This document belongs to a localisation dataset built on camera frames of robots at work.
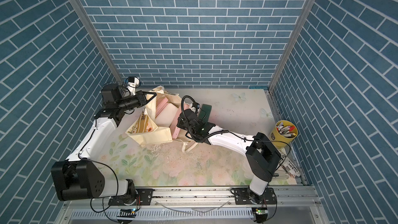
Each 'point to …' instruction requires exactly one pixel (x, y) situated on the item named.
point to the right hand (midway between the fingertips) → (178, 119)
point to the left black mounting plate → (144, 197)
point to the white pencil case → (167, 115)
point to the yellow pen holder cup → (283, 133)
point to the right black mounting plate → (241, 197)
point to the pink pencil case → (175, 129)
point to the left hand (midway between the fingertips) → (159, 95)
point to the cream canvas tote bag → (143, 129)
